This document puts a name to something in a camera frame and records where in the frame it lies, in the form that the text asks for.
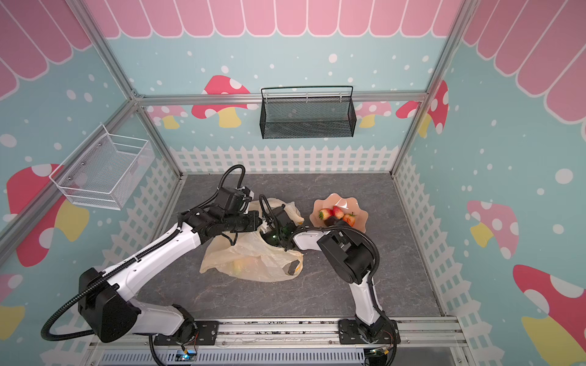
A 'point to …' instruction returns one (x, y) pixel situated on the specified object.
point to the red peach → (337, 212)
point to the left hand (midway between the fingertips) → (261, 225)
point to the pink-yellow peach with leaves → (324, 213)
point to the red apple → (349, 219)
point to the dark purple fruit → (330, 221)
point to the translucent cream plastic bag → (244, 254)
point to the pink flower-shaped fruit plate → (349, 206)
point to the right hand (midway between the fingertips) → (246, 249)
